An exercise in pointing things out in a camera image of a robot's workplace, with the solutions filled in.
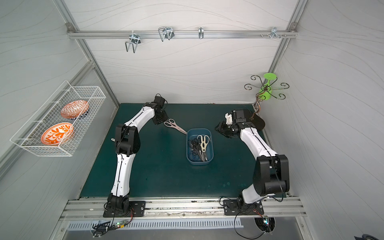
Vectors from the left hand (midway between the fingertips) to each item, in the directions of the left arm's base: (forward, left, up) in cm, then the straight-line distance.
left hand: (165, 119), depth 105 cm
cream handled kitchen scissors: (-15, -28, -3) cm, 32 cm away
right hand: (-14, -35, +10) cm, 39 cm away
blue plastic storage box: (-26, -20, -4) cm, 33 cm away
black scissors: (-19, -22, -1) cm, 29 cm away
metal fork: (-15, +34, -3) cm, 37 cm away
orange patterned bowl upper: (-18, +37, +29) cm, 51 cm away
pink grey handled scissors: (0, -4, -4) cm, 5 cm away
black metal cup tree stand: (+23, -73, -6) cm, 76 cm away
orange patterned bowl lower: (-32, +37, +29) cm, 57 cm away
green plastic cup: (+2, -63, +25) cm, 68 cm away
